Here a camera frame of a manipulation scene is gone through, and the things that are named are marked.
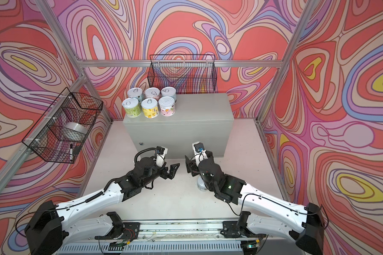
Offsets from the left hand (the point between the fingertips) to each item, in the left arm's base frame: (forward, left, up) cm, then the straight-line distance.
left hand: (174, 160), depth 78 cm
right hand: (-2, -10, +6) cm, 12 cm away
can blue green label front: (-8, -14, -12) cm, 20 cm away
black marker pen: (-1, +47, +8) cm, 48 cm away
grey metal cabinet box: (+13, -16, +17) cm, 27 cm away
